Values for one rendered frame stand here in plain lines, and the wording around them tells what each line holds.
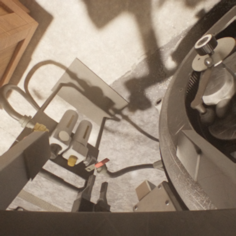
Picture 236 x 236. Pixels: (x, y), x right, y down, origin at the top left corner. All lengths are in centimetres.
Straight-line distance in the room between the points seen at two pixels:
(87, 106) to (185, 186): 93
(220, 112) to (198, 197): 18
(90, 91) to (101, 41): 31
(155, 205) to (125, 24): 78
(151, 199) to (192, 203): 11
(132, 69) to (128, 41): 15
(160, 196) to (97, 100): 83
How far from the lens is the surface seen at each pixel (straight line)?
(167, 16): 91
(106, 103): 110
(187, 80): 49
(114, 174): 89
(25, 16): 97
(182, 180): 32
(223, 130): 38
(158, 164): 56
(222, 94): 40
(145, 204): 39
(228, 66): 41
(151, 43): 93
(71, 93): 112
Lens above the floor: 90
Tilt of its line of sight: 50 degrees down
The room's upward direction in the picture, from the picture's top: 170 degrees counter-clockwise
